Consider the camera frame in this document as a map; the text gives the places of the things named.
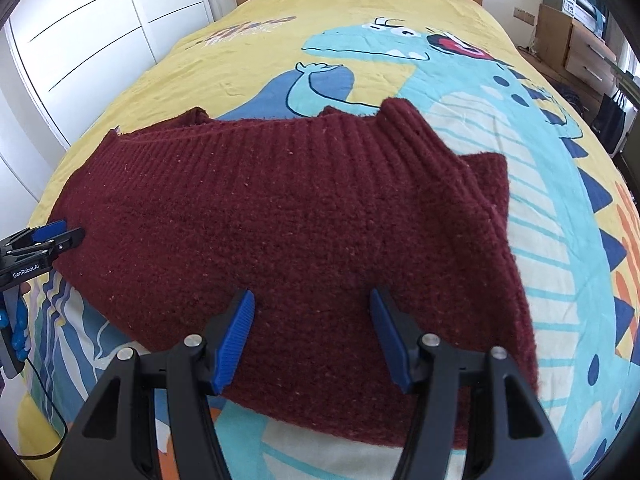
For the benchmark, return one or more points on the black bag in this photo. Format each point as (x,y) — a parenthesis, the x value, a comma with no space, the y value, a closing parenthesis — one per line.
(612,120)

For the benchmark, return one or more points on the beige wall socket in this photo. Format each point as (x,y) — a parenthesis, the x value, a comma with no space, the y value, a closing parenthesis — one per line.
(525,15)

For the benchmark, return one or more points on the white wardrobe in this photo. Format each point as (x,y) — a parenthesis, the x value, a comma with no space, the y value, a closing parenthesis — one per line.
(100,10)

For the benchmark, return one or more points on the person's left hand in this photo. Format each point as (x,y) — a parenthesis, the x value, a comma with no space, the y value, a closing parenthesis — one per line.
(19,330)

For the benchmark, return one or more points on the wooden drawer cabinet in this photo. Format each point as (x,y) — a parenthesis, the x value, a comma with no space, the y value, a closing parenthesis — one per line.
(585,55)

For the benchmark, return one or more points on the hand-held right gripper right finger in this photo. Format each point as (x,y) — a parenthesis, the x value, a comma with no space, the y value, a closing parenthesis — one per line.
(392,340)

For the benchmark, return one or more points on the bed with yellow dinosaur duvet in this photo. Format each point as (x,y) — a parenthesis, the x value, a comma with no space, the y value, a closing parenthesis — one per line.
(450,125)

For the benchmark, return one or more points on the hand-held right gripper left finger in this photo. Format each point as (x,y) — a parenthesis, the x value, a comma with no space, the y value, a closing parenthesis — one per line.
(235,345)

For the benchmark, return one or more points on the maroon knit sweater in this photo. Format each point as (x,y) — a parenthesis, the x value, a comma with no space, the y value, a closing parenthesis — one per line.
(300,235)

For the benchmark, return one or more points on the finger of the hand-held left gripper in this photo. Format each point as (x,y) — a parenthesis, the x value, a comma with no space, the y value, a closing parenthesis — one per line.
(70,240)
(50,230)

